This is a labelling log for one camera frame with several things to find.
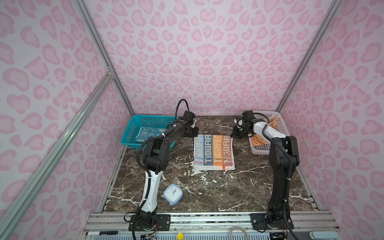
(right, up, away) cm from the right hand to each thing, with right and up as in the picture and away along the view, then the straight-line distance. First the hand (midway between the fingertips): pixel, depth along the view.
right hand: (233, 133), depth 99 cm
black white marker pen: (-68, -46, -29) cm, 87 cm away
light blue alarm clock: (-37, -32, -20) cm, 52 cm away
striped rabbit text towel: (-13, -13, -2) cm, 18 cm away
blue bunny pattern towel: (-60, 0, +8) cm, 61 cm away
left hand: (-24, +1, +3) cm, 24 cm away
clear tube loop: (-4, -44, -27) cm, 52 cm away
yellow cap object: (-31, -42, -36) cm, 64 cm away
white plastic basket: (+34, +4, +3) cm, 34 cm away
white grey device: (+34, -45, -31) cm, 65 cm away
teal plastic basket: (-69, -2, 0) cm, 69 cm away
